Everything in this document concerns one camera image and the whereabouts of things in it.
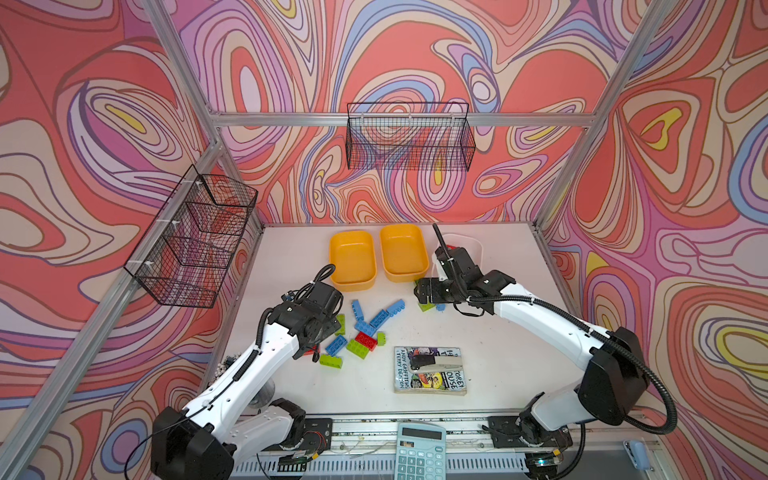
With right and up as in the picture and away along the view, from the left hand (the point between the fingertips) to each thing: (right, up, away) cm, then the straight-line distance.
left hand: (325, 330), depth 80 cm
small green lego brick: (+15, -5, +8) cm, 18 cm away
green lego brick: (+30, +3, +15) cm, 34 cm away
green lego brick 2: (+2, 0, +13) cm, 14 cm away
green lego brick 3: (+1, -10, +5) cm, 12 cm away
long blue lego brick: (+20, +3, +14) cm, 24 cm away
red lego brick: (+11, -5, +9) cm, 15 cm away
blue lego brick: (+7, +4, +16) cm, 18 cm away
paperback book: (+22, -14, +1) cm, 26 cm away
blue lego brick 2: (+14, 0, +13) cm, 20 cm away
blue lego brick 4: (+2, -6, +7) cm, 9 cm away
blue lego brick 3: (+10, -2, +11) cm, 15 cm away
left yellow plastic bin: (+4, +21, +28) cm, 36 cm away
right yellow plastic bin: (+23, +21, +29) cm, 43 cm away
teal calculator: (+25, -26, -11) cm, 37 cm away
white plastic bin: (+48, +25, +30) cm, 61 cm away
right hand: (+29, +8, +4) cm, 31 cm away
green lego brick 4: (+8, -7, +7) cm, 13 cm away
